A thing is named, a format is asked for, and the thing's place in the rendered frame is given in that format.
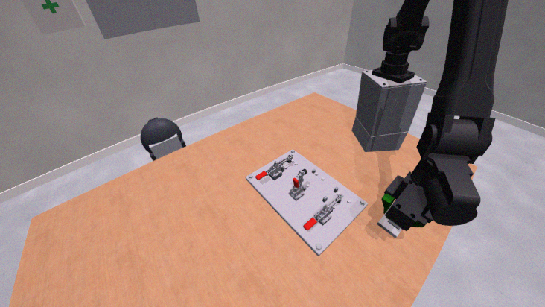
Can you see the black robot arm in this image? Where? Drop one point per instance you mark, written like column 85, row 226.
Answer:
column 466, row 90

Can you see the black toggle clamp with red handle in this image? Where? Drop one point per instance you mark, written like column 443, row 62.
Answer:
column 323, row 216

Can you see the white fixture plate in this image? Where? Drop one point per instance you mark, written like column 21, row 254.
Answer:
column 297, row 213

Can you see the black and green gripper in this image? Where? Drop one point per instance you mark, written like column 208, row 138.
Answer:
column 388, row 200

